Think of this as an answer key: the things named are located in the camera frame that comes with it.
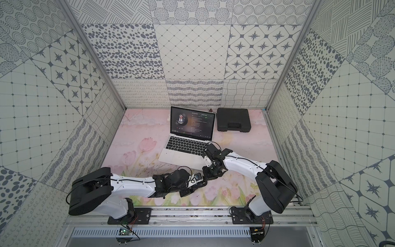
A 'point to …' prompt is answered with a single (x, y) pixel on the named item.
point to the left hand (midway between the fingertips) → (196, 179)
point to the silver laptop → (191, 130)
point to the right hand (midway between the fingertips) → (207, 180)
